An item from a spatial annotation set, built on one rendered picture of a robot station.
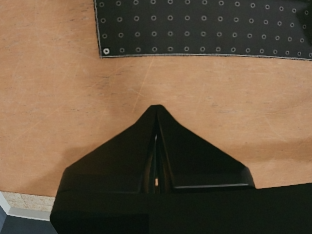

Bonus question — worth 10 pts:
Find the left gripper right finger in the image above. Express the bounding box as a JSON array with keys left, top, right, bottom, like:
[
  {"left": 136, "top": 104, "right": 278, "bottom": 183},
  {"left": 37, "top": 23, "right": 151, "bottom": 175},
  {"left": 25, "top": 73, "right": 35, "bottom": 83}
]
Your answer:
[{"left": 157, "top": 104, "right": 256, "bottom": 193}]

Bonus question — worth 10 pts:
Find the black perforated breadboard plate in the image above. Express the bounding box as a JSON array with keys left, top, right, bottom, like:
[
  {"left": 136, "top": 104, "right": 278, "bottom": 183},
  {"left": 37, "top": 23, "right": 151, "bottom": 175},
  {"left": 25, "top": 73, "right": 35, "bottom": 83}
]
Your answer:
[{"left": 93, "top": 0, "right": 312, "bottom": 61}]

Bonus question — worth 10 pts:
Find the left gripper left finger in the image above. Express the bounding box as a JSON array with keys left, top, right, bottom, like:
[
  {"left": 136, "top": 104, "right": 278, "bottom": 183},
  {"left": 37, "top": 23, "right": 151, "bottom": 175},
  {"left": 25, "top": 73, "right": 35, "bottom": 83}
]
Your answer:
[{"left": 56, "top": 105, "right": 157, "bottom": 194}]

